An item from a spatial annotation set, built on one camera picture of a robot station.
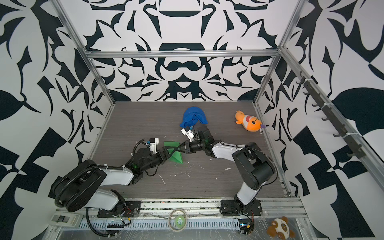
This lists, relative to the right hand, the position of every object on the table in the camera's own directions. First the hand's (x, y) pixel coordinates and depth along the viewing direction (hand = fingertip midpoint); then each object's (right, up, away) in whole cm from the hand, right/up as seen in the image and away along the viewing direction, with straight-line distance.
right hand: (177, 149), depth 82 cm
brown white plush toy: (+47, -32, -14) cm, 59 cm away
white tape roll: (+5, -30, -12) cm, 33 cm away
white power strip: (-50, -30, -12) cm, 59 cm away
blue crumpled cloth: (+8, +19, +23) cm, 31 cm away
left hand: (-1, +1, +1) cm, 2 cm away
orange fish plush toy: (+46, +13, +15) cm, 50 cm away
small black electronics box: (+33, -33, -11) cm, 48 cm away
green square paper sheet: (0, -3, 0) cm, 3 cm away
